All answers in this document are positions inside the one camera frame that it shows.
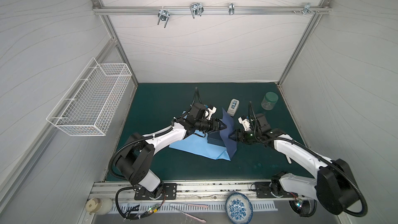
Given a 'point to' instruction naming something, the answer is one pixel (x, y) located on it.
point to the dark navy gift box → (214, 138)
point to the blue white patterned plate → (239, 208)
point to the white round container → (100, 206)
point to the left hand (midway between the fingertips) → (226, 126)
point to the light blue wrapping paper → (197, 142)
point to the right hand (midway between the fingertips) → (234, 133)
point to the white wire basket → (87, 106)
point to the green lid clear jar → (269, 100)
